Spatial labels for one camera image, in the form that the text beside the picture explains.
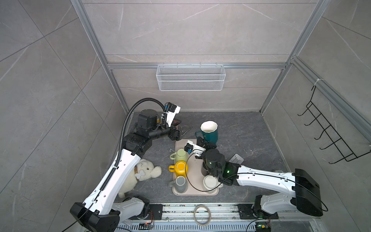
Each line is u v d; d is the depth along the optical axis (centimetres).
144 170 79
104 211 37
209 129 72
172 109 54
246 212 73
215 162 51
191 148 60
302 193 40
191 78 101
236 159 91
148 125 50
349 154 58
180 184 73
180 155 82
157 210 73
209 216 72
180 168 80
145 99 45
